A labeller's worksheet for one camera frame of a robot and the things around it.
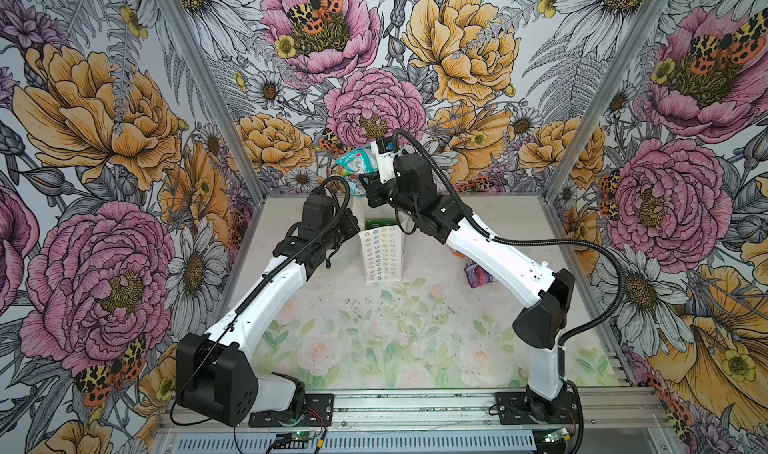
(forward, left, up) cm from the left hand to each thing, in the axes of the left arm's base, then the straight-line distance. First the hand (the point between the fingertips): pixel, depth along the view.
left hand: (359, 227), depth 82 cm
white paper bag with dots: (-2, -7, -9) cm, 11 cm away
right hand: (+3, -2, +13) cm, 14 cm away
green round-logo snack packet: (+12, -2, -12) cm, 17 cm away
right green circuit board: (-45, -46, -24) cm, 69 cm away
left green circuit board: (-44, +15, -26) cm, 53 cm away
